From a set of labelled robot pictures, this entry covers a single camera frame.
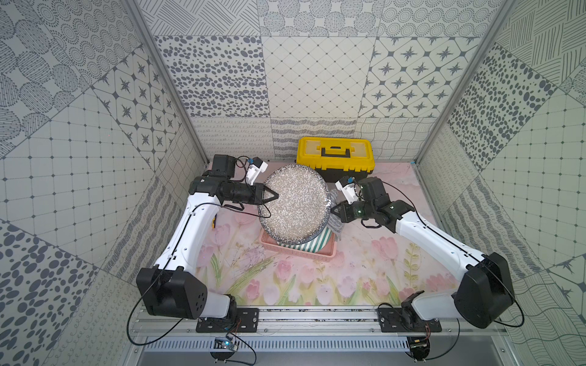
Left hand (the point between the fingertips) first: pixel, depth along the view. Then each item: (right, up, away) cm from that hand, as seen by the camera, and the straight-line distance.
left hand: (272, 191), depth 74 cm
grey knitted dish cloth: (+22, -12, +6) cm, 25 cm away
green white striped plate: (+14, -19, +2) cm, 23 cm away
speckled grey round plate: (+9, -7, +2) cm, 12 cm away
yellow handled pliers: (-29, -15, +24) cm, 40 cm away
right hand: (+21, -8, +7) cm, 24 cm away
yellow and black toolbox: (+25, +14, +25) cm, 38 cm away
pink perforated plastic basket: (+20, -25, +13) cm, 34 cm away
